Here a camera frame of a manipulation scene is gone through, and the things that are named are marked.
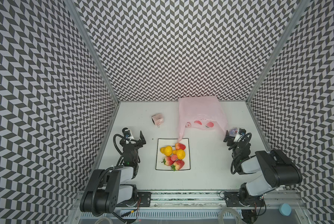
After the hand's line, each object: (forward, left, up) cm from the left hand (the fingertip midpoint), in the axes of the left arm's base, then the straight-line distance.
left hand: (134, 133), depth 87 cm
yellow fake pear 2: (-10, -21, -5) cm, 24 cm away
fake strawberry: (-18, -27, -7) cm, 33 cm away
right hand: (+1, -64, -4) cm, 64 cm away
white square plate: (-2, -19, -9) cm, 21 cm away
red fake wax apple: (-6, -28, -7) cm, 30 cm away
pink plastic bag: (+14, -46, +2) cm, 48 cm away
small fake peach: (-14, -25, -5) cm, 29 cm away
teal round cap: (-39, -81, -10) cm, 91 cm away
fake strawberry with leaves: (-16, -22, -6) cm, 28 cm away
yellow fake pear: (-12, -29, -5) cm, 32 cm away
